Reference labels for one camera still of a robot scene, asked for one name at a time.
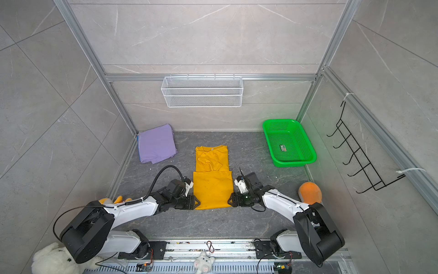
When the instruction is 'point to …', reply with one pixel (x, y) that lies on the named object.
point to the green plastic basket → (288, 145)
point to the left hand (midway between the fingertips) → (200, 201)
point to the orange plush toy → (309, 193)
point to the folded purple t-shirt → (157, 144)
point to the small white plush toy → (203, 264)
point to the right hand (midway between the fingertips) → (235, 201)
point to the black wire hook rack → (359, 159)
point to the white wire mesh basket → (203, 92)
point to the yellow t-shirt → (213, 182)
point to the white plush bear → (54, 259)
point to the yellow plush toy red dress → (118, 200)
